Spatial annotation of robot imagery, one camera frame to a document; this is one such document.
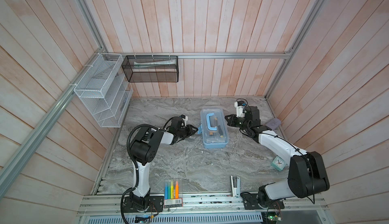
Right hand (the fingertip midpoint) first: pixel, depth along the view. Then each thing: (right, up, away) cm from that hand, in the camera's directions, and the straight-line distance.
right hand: (225, 116), depth 88 cm
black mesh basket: (-48, +33, +16) cm, 60 cm away
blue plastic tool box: (-7, -7, 0) cm, 10 cm away
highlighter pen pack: (-29, -40, -11) cm, 51 cm away
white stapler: (+3, -35, -10) cm, 36 cm away
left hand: (-16, -11, +10) cm, 22 cm away
